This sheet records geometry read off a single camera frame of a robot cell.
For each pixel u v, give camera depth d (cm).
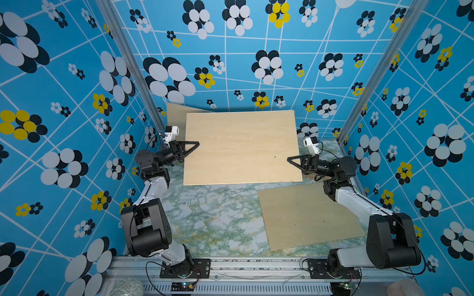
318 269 73
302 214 90
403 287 68
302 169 68
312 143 69
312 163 65
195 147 70
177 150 66
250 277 73
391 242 42
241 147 71
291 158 69
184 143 70
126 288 68
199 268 74
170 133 69
